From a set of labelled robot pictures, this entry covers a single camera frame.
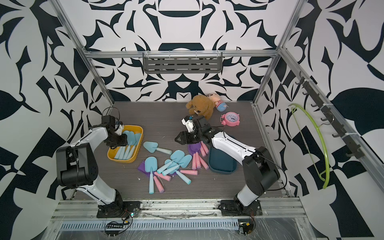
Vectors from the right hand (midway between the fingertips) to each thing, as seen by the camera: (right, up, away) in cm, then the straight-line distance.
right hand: (179, 137), depth 83 cm
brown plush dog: (+12, +18, +12) cm, 25 cm away
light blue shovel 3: (+2, -16, +6) cm, 17 cm away
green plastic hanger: (+62, +10, -16) cm, 65 cm away
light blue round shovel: (-33, -8, +9) cm, 35 cm away
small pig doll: (+28, +20, +28) cm, 44 cm away
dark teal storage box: (+24, -15, +5) cm, 29 cm away
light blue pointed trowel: (-31, -3, +14) cm, 35 cm away
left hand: (-37, -4, +10) cm, 38 cm away
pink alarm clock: (+34, +10, +25) cm, 44 cm away
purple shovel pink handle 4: (+10, -15, +4) cm, 18 cm away
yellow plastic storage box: (-27, +1, +15) cm, 31 cm away
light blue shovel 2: (-16, -16, +4) cm, 23 cm away
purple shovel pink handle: (-22, -18, +4) cm, 29 cm away
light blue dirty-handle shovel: (-18, -8, +12) cm, 23 cm away
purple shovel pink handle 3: (+10, -8, +11) cm, 17 cm away
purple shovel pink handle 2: (+5, -20, +2) cm, 21 cm away
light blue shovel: (-36, -11, +7) cm, 38 cm away
